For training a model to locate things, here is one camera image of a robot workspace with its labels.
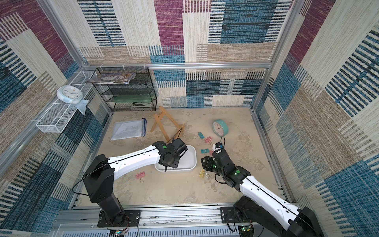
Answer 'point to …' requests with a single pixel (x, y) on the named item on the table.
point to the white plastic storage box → (187, 162)
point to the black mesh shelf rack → (138, 95)
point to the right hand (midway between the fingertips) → (203, 159)
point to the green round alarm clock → (220, 128)
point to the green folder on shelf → (132, 98)
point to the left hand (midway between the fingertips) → (173, 161)
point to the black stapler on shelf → (136, 103)
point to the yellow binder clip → (202, 173)
